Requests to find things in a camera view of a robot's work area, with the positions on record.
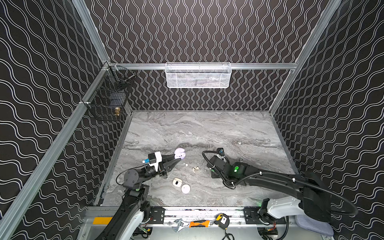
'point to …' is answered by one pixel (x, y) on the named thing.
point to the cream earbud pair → (197, 168)
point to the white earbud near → (186, 164)
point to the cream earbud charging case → (177, 182)
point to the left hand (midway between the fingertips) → (181, 158)
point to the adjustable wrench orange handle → (182, 225)
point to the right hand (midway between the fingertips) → (214, 168)
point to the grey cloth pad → (306, 222)
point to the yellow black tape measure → (222, 220)
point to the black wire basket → (108, 98)
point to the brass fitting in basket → (117, 110)
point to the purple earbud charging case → (179, 153)
